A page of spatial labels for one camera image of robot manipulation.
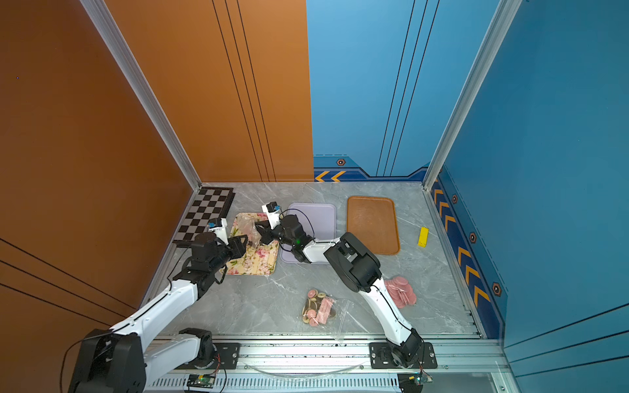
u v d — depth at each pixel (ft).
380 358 2.38
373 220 3.47
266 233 2.72
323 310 2.59
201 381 2.37
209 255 2.12
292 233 2.54
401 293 2.69
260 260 3.08
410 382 2.31
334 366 2.40
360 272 1.94
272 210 2.71
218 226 2.43
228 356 2.42
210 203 3.57
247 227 2.86
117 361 1.33
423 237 3.27
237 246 2.48
